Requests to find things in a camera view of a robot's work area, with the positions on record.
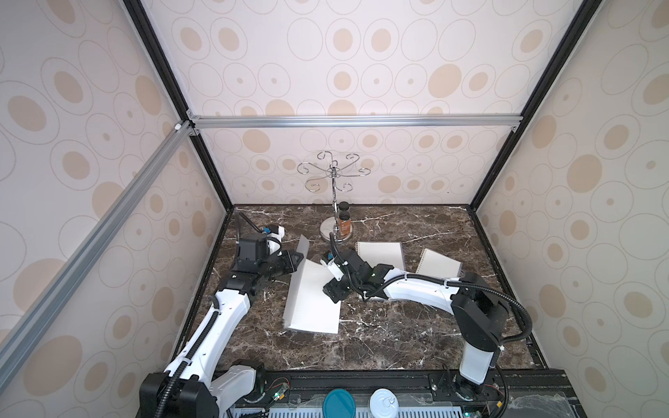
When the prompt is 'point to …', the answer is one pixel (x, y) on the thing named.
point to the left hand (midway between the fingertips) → (310, 254)
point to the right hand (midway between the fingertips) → (340, 279)
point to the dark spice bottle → (343, 206)
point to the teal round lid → (339, 403)
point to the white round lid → (383, 404)
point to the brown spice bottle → (345, 223)
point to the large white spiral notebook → (307, 306)
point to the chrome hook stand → (333, 229)
